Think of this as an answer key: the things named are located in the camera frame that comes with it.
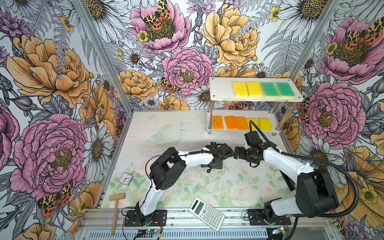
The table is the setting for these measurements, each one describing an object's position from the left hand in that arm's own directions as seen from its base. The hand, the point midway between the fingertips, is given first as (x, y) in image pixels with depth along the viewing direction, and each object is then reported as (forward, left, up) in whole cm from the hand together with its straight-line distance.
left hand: (210, 166), depth 91 cm
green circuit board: (-31, +30, 0) cm, 43 cm away
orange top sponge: (+28, -23, +7) cm, 37 cm away
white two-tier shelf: (+47, -57, +4) cm, 74 cm away
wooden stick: (-17, +51, +1) cm, 53 cm away
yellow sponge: (+30, -33, +7) cm, 45 cm away
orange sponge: (+28, -7, +7) cm, 30 cm away
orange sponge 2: (+29, -16, +7) cm, 34 cm away
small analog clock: (-7, +48, +1) cm, 49 cm away
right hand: (+1, -17, +6) cm, 18 cm away
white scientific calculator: (-25, +4, +1) cm, 25 cm away
